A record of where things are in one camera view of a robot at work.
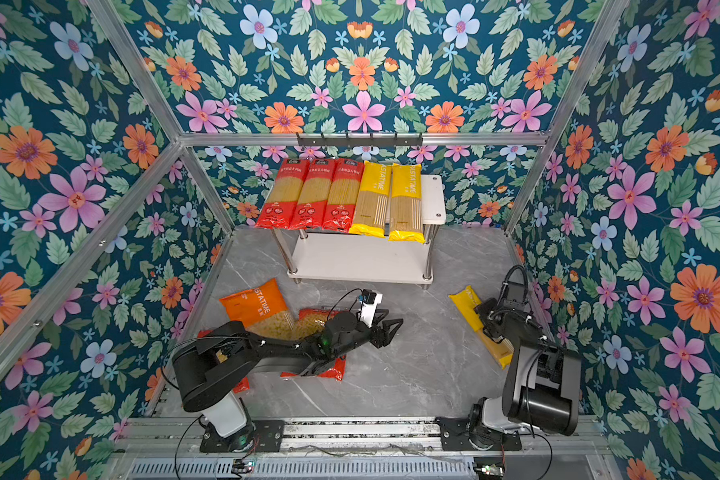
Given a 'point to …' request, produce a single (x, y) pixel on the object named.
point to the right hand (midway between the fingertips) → (481, 313)
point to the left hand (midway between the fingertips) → (401, 314)
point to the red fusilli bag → (310, 323)
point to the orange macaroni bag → (263, 312)
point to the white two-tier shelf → (365, 258)
